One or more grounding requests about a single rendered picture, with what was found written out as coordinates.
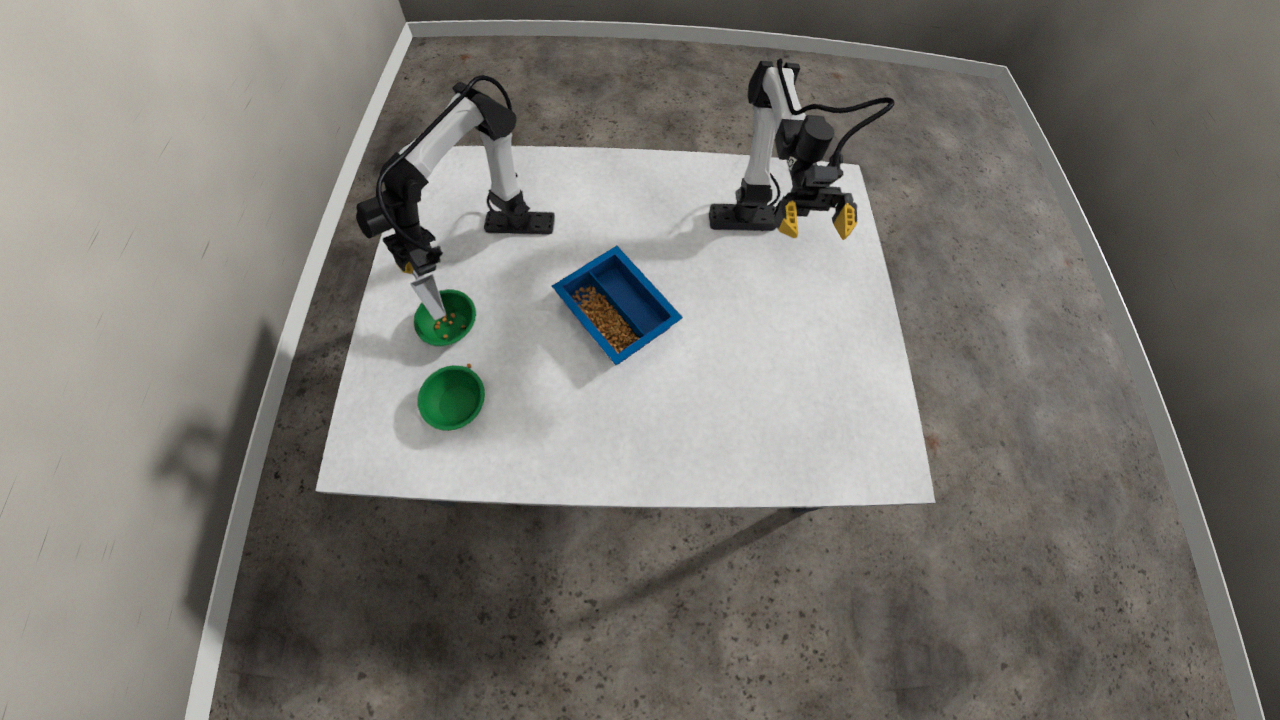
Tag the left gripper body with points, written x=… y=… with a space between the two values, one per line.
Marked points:
x=814 y=199

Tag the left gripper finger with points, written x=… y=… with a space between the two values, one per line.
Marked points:
x=789 y=227
x=845 y=222

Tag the grey metal scoop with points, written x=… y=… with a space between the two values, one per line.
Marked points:
x=427 y=290

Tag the blue box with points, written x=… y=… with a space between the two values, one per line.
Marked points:
x=642 y=305

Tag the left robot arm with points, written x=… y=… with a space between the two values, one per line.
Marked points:
x=816 y=138

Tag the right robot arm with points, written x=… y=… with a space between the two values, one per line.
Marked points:
x=423 y=156

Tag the green bowl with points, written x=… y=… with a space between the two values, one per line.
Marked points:
x=453 y=301
x=449 y=396

